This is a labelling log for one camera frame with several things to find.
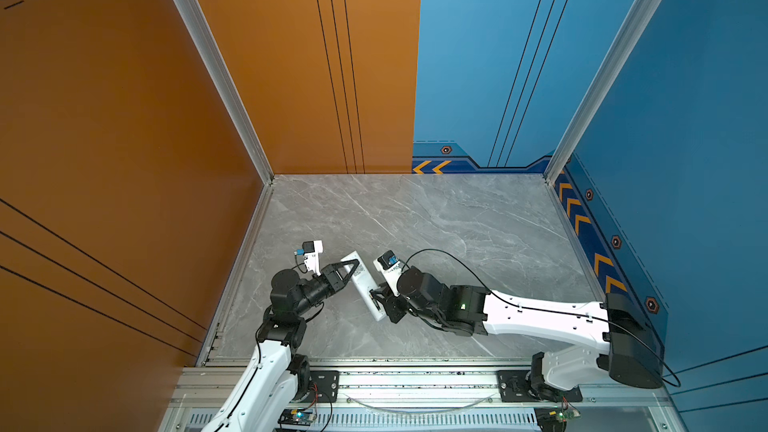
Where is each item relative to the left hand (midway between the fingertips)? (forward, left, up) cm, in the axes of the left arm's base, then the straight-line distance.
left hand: (358, 263), depth 75 cm
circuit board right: (-29, -48, -18) cm, 59 cm away
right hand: (-7, -4, -1) cm, 8 cm away
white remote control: (-4, -1, -3) cm, 5 cm away
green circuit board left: (-30, +13, -20) cm, 39 cm away
